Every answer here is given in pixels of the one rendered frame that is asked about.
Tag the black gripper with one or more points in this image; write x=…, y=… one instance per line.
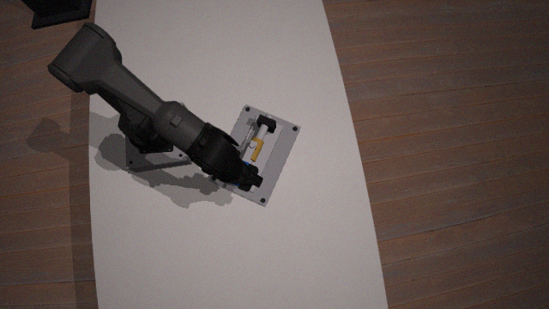
x=245, y=175

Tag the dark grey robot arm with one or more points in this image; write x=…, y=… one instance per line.
x=91, y=62

